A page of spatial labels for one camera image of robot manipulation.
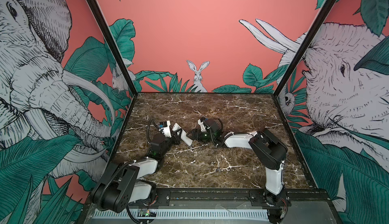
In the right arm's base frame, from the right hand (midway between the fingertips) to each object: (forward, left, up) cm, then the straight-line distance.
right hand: (187, 136), depth 88 cm
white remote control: (-1, +2, 0) cm, 2 cm away
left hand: (+3, +3, +5) cm, 7 cm away
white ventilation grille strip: (-37, -2, -8) cm, 38 cm away
